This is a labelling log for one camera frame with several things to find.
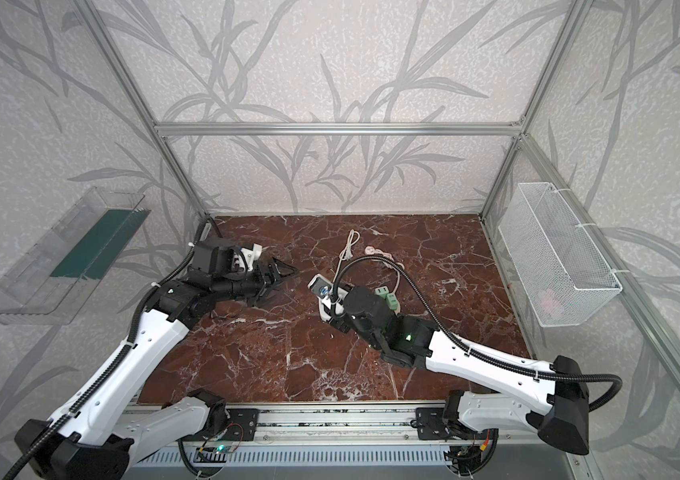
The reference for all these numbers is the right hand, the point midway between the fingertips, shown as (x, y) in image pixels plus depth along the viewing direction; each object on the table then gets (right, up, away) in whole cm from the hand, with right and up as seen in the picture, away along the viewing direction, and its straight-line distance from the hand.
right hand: (332, 279), depth 70 cm
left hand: (-8, +2, -1) cm, 8 cm away
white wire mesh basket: (+48, +3, -9) cm, 49 cm away
